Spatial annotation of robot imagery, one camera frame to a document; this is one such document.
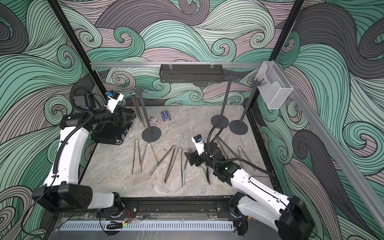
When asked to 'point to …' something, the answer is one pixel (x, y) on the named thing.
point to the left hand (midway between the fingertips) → (128, 110)
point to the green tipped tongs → (190, 150)
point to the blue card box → (165, 115)
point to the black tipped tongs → (207, 175)
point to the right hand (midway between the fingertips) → (190, 150)
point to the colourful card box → (155, 121)
